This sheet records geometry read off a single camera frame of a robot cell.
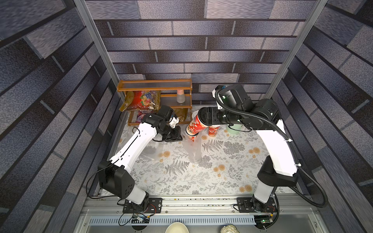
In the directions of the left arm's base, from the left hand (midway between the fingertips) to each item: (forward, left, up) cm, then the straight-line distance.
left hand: (182, 137), depth 76 cm
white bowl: (-38, +2, -20) cm, 42 cm away
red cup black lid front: (-2, -6, +13) cm, 15 cm away
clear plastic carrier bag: (+3, -6, -13) cm, 15 cm away
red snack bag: (+29, +29, 0) cm, 41 cm away
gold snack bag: (+33, +3, -16) cm, 37 cm away
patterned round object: (-38, -23, -20) cm, 48 cm away
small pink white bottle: (+34, +3, -2) cm, 35 cm away
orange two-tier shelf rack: (+32, +10, +9) cm, 35 cm away
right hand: (0, -10, +20) cm, 22 cm away
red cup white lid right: (+13, -19, -11) cm, 25 cm away
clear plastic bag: (+3, +21, -22) cm, 30 cm away
